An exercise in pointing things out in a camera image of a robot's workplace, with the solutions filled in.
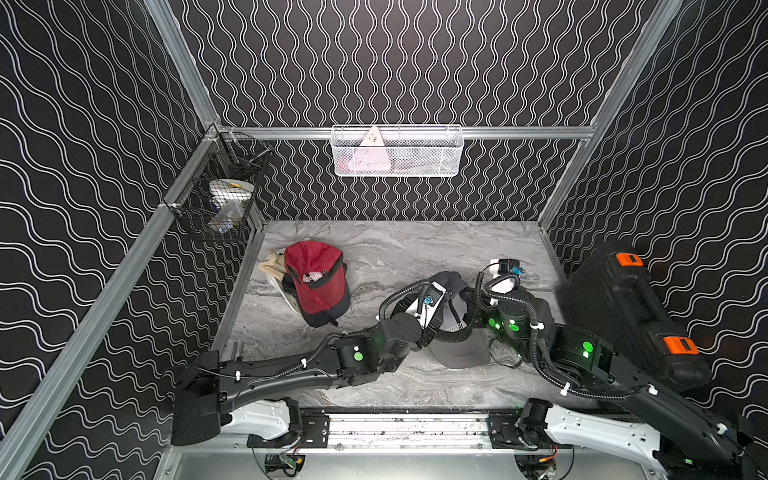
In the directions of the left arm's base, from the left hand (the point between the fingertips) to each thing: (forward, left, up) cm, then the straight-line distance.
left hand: (434, 294), depth 67 cm
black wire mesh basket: (+46, +65, +3) cm, 80 cm away
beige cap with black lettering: (+16, +46, -15) cm, 51 cm away
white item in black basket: (+25, +55, +3) cm, 60 cm away
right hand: (+1, -6, +2) cm, 6 cm away
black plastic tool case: (+8, -45, -6) cm, 46 cm away
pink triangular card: (+44, +18, +7) cm, 48 cm away
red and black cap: (+15, +32, -20) cm, 40 cm away
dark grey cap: (-5, -7, -15) cm, 17 cm away
